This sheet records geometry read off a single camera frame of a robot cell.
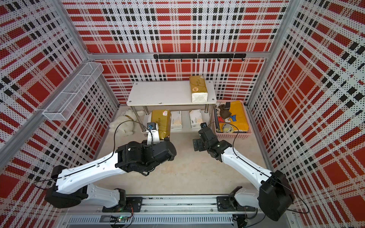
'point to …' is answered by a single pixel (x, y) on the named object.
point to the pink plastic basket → (221, 109)
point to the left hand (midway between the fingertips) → (164, 141)
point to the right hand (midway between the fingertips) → (204, 140)
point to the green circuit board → (116, 218)
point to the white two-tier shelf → (175, 96)
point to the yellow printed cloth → (238, 118)
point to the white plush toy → (126, 125)
